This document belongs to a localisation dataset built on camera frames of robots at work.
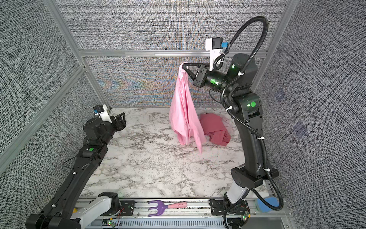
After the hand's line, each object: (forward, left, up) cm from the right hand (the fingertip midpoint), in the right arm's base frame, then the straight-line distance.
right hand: (184, 64), depth 49 cm
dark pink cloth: (+17, -21, -57) cm, 63 cm away
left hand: (+4, +34, -29) cm, 44 cm away
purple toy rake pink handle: (-32, +12, -60) cm, 69 cm away
